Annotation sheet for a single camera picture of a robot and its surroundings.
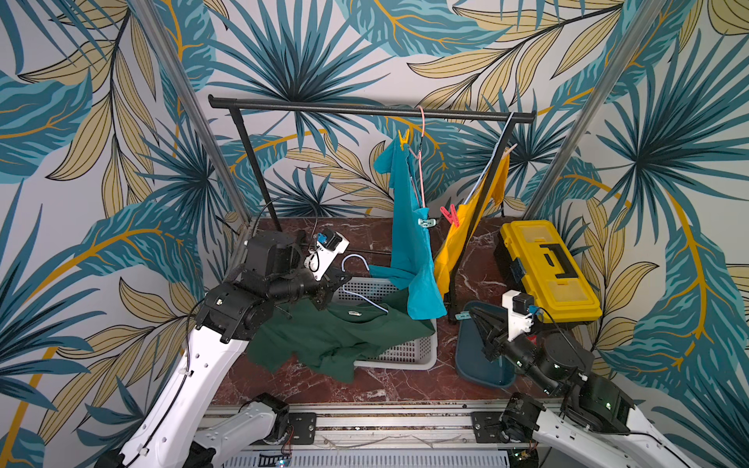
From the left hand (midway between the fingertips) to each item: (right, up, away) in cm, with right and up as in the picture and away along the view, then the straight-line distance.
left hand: (345, 281), depth 61 cm
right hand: (+28, -7, +2) cm, 29 cm away
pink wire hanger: (+22, +39, +41) cm, 61 cm away
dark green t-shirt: (-4, -16, +11) cm, 20 cm away
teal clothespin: (+26, -8, +4) cm, 28 cm away
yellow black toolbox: (+53, +3, +25) cm, 58 cm away
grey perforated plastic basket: (+19, -24, +24) cm, 39 cm away
